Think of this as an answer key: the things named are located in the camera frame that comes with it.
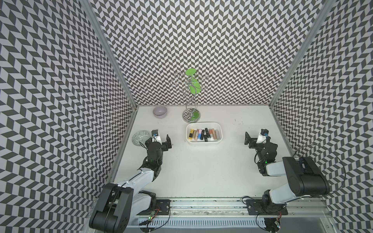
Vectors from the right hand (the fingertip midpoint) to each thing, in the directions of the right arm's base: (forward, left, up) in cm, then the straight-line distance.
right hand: (252, 134), depth 90 cm
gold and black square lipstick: (+6, +39, -6) cm, 40 cm away
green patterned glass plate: (+1, +74, -6) cm, 74 cm away
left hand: (-3, +58, +2) cm, 58 cm away
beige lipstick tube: (+3, +23, -8) cm, 24 cm away
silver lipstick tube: (+5, +21, -8) cm, 23 cm away
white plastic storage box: (+13, +31, -8) cm, 35 cm away
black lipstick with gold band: (+5, +31, -7) cm, 32 cm away
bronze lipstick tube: (+5, +37, -7) cm, 38 cm away
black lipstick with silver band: (+2, +29, -9) cm, 30 cm away
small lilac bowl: (+24, +63, -5) cm, 68 cm away
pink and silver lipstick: (+7, +26, -8) cm, 28 cm away
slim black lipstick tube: (+6, +28, -8) cm, 30 cm away
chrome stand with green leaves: (+24, +39, +22) cm, 50 cm away
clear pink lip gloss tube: (+3, +36, -8) cm, 37 cm away
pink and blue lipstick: (+5, +33, -7) cm, 34 cm away
